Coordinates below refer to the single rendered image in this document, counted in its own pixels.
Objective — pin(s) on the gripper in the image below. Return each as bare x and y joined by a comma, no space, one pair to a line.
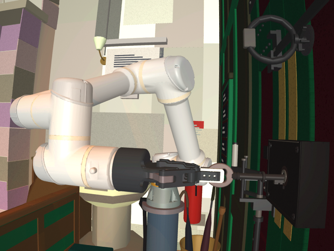
129,169

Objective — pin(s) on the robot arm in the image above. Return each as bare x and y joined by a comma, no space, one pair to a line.
70,125

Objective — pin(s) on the white cylinder bolt knob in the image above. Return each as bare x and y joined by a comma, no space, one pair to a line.
235,155

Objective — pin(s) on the grey key rack stand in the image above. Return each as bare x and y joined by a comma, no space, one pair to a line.
258,205

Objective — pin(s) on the black rim lock box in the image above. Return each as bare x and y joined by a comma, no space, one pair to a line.
305,183

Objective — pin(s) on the dark thumb latch bar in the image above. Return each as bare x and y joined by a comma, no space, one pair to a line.
276,53

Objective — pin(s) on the green and red church doors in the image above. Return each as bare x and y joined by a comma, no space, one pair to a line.
318,104

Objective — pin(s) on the red fire extinguisher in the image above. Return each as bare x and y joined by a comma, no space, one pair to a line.
193,206

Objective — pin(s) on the maroon umbrella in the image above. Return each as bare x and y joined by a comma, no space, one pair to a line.
208,227

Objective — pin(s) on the wooden walking stick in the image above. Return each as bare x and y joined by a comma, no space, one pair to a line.
220,222

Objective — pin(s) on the dark hymn number board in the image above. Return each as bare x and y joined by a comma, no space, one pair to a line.
224,117

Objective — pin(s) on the yellow umbrella stand bucket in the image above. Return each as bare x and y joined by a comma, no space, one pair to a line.
199,244

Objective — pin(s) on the cream stone font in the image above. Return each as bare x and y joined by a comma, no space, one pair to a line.
107,216

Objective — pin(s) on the dark green flat box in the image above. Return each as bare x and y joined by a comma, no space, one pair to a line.
91,247

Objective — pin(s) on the white notice sheet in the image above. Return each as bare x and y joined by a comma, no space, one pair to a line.
122,56

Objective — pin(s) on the grey square block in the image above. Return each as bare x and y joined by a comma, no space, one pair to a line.
249,38

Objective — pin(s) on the brown pew with green panels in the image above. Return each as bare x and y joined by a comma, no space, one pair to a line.
39,222

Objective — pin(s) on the purple and grey stone pillar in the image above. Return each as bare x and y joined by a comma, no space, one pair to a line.
18,65

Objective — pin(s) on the red and white wall sign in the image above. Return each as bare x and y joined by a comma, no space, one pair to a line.
199,124

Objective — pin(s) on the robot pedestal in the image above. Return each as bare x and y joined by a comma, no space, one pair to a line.
163,227

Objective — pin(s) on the grey wall shelf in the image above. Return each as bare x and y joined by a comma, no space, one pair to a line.
135,41

